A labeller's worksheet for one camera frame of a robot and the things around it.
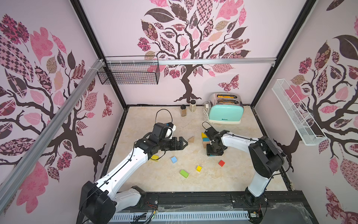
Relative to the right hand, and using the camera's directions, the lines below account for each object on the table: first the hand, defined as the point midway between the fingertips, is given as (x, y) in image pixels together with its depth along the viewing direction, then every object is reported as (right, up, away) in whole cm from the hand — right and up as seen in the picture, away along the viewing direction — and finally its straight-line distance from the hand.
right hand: (211, 155), depth 91 cm
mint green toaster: (+12, +32, +6) cm, 35 cm away
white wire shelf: (+48, +17, -19) cm, 54 cm away
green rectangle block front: (-18, -9, -8) cm, 22 cm away
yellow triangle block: (-6, +14, -8) cm, 17 cm away
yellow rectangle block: (-32, +7, -29) cm, 44 cm away
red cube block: (+6, -4, -4) cm, 8 cm away
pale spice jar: (-11, +35, +19) cm, 41 cm away
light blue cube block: (-25, -2, -4) cm, 25 cm away
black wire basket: (-67, +64, +31) cm, 98 cm away
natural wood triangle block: (-13, +9, +8) cm, 17 cm away
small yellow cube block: (-9, -7, -7) cm, 13 cm away
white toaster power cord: (-1, +31, +15) cm, 35 cm away
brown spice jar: (-18, +31, +18) cm, 40 cm away
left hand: (-21, +9, -16) cm, 27 cm away
